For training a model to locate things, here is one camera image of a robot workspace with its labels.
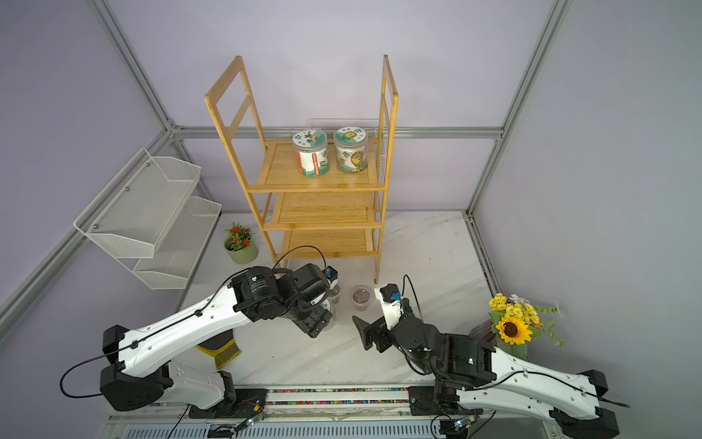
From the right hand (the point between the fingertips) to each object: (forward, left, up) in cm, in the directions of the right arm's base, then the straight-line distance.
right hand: (371, 313), depth 67 cm
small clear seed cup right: (+13, +2, -17) cm, 22 cm away
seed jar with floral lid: (-4, +9, +4) cm, 10 cm away
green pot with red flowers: (+32, +45, -11) cm, 56 cm away
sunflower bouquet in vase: (-4, -33, +2) cm, 34 cm away
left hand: (0, +15, -2) cm, 15 cm away
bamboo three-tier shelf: (+26, +18, +8) cm, 32 cm away
